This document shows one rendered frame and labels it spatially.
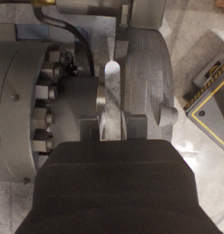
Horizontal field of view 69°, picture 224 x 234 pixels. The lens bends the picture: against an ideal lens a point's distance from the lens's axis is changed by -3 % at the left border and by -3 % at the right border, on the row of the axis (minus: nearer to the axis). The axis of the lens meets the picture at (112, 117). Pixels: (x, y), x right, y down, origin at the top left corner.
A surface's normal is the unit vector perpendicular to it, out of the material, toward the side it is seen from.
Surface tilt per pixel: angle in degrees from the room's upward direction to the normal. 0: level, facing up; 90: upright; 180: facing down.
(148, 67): 40
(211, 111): 0
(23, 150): 1
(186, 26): 0
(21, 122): 14
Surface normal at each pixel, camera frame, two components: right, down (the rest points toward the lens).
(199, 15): 0.00, 0.35
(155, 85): 0.05, -0.21
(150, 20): -0.03, 0.68
